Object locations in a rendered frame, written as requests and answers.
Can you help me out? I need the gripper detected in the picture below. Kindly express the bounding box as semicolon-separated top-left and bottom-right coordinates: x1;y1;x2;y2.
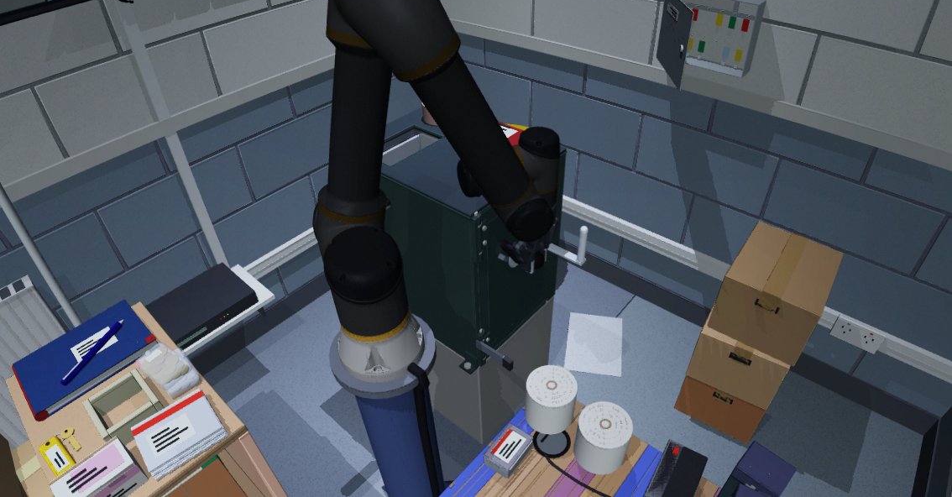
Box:
500;236;550;275

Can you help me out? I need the dark green safe door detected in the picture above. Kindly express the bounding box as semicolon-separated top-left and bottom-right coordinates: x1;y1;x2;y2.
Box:
475;210;561;370

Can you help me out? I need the white crank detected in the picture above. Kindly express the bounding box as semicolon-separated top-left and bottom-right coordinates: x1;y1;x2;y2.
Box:
547;224;590;268

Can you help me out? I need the grey door bolt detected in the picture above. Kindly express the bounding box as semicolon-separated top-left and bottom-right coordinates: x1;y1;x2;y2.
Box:
474;339;515;372

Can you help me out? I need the dark green floor safe body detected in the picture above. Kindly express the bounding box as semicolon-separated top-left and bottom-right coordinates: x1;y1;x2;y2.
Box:
379;126;568;374

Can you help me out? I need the grey safe plinth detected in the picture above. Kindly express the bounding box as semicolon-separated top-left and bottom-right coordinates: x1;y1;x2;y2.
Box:
430;300;556;447

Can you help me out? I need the pale green open tray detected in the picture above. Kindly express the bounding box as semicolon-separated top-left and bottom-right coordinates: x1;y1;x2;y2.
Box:
82;368;167;440

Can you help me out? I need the white paper sheet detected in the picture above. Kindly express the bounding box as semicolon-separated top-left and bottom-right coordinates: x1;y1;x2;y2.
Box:
562;311;625;379

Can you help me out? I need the white paper roll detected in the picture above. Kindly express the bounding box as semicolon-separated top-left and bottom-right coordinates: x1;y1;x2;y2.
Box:
573;400;636;477
525;364;580;436

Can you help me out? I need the small grey red-labelled box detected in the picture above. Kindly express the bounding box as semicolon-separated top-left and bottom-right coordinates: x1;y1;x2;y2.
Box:
483;425;535;479

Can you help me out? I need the medium tan cardboard box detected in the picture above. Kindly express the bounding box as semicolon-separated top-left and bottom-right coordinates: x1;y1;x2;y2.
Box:
684;324;791;411

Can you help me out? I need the orange brown cardboard box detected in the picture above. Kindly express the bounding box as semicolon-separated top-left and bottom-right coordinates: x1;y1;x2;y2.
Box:
673;374;769;444

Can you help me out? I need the large tan cardboard box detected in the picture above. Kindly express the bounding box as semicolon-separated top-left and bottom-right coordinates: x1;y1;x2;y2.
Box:
719;220;845;366

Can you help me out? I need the black device with red label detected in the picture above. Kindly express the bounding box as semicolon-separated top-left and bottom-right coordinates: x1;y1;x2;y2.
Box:
642;439;709;497

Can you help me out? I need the grey key cabinet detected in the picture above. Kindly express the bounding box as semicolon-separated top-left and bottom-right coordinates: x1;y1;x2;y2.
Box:
654;0;767;91

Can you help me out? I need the dark purple box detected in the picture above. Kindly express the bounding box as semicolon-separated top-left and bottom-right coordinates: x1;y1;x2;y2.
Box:
716;440;798;497

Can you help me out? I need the wooden desk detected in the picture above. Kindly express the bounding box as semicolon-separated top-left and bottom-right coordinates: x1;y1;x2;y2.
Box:
0;300;290;497

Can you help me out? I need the clear plastic bag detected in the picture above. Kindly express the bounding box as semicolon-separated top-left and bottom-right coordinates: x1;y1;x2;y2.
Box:
137;339;202;399

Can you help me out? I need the white paper stack red label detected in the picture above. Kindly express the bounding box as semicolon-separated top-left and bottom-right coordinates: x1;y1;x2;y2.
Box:
130;388;229;481

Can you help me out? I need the dark cabinet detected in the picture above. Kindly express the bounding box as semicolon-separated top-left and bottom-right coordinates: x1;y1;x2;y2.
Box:
910;405;952;497

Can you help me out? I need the blue pen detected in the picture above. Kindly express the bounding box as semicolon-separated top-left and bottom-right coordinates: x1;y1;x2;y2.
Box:
60;320;126;387

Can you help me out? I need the pink labelled box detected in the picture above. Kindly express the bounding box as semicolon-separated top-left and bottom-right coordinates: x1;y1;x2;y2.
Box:
49;437;150;497

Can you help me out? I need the blue ledger book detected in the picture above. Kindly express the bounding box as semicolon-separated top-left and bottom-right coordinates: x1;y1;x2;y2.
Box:
12;299;158;421

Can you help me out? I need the yellow key tag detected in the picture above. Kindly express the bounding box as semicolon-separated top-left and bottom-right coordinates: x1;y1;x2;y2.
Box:
38;437;76;477

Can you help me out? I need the white wall trunking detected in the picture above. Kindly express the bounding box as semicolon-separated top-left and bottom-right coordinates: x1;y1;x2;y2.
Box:
243;193;952;386

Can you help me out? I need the black cable loop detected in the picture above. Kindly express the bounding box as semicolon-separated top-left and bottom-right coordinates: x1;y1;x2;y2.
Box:
531;428;596;497

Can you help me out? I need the black cable conduit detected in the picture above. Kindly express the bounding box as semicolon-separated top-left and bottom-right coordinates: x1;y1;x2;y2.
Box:
406;363;446;497

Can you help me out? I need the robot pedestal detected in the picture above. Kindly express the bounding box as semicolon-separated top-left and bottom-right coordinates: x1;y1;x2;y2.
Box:
329;315;440;497

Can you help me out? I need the white wall socket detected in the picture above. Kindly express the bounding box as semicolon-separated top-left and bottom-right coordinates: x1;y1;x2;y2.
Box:
828;313;887;355

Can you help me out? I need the black recorder box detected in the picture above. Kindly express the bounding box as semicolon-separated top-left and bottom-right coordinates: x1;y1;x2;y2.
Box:
145;261;260;350

